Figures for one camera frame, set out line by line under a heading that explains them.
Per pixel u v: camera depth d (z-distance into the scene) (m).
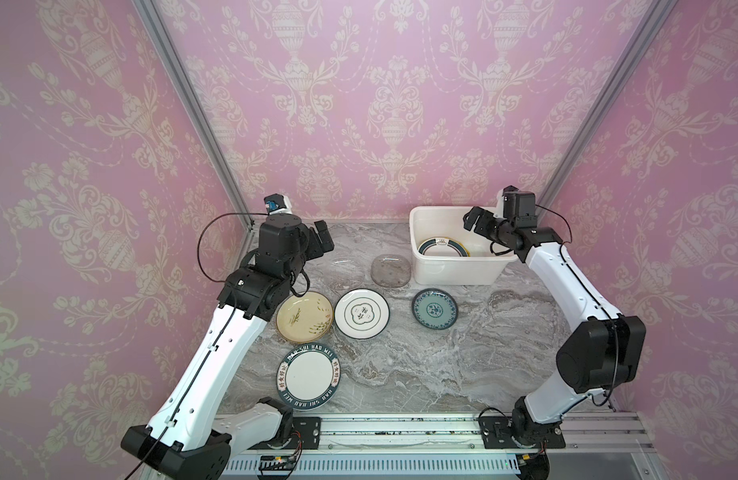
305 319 0.94
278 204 0.56
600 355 0.44
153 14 0.70
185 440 0.36
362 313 0.95
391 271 1.06
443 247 1.09
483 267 0.90
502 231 0.65
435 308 0.97
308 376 0.83
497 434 0.73
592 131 0.91
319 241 0.60
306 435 0.75
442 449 0.73
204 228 0.51
